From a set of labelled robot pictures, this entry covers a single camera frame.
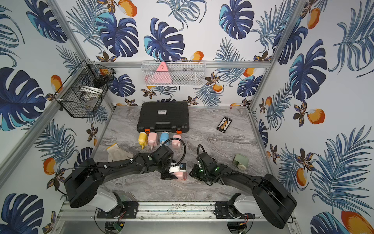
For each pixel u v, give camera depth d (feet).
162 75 2.96
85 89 2.57
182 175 2.62
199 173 2.45
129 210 2.42
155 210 2.51
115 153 3.11
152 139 3.12
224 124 3.59
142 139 3.10
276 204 1.37
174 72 3.04
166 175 2.43
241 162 2.86
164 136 3.14
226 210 2.40
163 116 3.51
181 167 2.35
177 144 2.97
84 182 1.42
